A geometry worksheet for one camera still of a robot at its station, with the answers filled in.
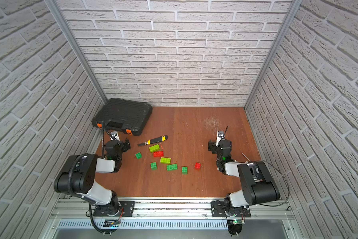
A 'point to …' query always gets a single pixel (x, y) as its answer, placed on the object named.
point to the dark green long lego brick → (172, 167)
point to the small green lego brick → (138, 155)
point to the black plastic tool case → (125, 115)
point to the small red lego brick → (197, 166)
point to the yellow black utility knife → (158, 139)
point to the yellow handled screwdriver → (243, 154)
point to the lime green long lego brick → (153, 148)
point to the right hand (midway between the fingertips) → (220, 140)
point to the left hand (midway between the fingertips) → (120, 137)
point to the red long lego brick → (158, 154)
